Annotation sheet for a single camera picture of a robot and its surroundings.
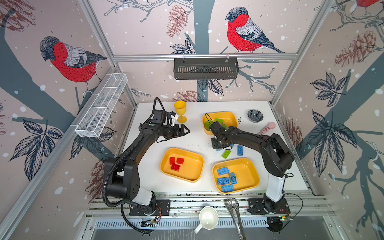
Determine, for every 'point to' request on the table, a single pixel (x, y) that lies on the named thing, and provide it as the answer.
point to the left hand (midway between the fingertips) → (183, 132)
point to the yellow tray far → (228, 118)
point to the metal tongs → (233, 206)
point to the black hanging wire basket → (206, 68)
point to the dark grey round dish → (255, 115)
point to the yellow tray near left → (191, 170)
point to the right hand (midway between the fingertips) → (215, 146)
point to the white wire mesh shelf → (101, 106)
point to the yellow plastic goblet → (180, 106)
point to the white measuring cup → (208, 218)
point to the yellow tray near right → (247, 174)
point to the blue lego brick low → (226, 188)
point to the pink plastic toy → (271, 125)
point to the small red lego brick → (172, 160)
